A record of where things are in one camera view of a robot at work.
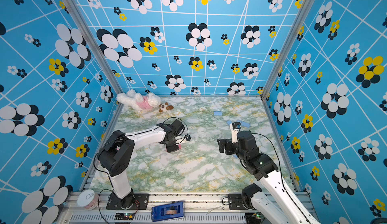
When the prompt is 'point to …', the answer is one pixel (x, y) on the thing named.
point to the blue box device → (167, 211)
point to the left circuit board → (124, 216)
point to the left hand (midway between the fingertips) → (175, 144)
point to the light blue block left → (229, 122)
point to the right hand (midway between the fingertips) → (229, 138)
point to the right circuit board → (258, 215)
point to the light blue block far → (217, 113)
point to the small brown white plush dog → (164, 107)
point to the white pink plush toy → (137, 102)
